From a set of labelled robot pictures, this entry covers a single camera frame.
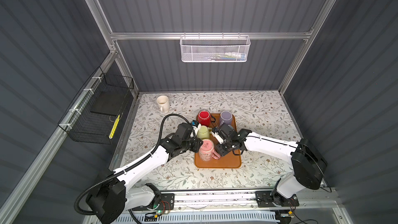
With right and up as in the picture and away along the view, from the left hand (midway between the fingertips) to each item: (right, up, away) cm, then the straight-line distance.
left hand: (201, 142), depth 82 cm
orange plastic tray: (+18, -12, +6) cm, 22 cm away
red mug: (+1, +12, +13) cm, 17 cm away
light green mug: (+1, +4, +5) cm, 7 cm away
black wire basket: (-51, +14, -10) cm, 54 cm away
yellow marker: (-39, +10, -13) cm, 43 cm away
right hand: (+11, -5, +4) cm, 13 cm away
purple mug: (+16, +13, +15) cm, 25 cm away
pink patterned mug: (+3, -5, -3) cm, 6 cm away
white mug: (-26, +21, +20) cm, 39 cm away
